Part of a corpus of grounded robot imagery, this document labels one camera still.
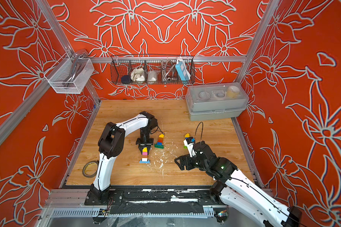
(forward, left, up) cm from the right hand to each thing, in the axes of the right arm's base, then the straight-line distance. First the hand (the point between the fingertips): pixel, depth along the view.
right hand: (178, 160), depth 71 cm
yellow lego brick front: (+22, +11, -12) cm, 27 cm away
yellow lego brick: (+9, +19, -8) cm, 23 cm away
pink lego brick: (+7, +20, -9) cm, 23 cm away
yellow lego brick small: (+23, -7, -13) cm, 27 cm away
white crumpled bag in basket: (+51, +26, +17) cm, 60 cm away
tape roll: (0, +53, -14) cm, 55 cm away
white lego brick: (+4, +20, -11) cm, 23 cm away
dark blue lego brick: (+17, +12, -15) cm, 26 cm away
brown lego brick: (+20, +11, -14) cm, 27 cm away
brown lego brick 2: (+6, +20, -11) cm, 24 cm away
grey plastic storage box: (+43, -23, +1) cm, 49 cm away
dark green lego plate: (+14, +12, -13) cm, 22 cm away
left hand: (+9, +18, -12) cm, 24 cm away
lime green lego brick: (+3, -3, +9) cm, 10 cm away
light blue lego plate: (+4, +20, -13) cm, 24 cm away
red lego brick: (+19, +11, -14) cm, 26 cm away
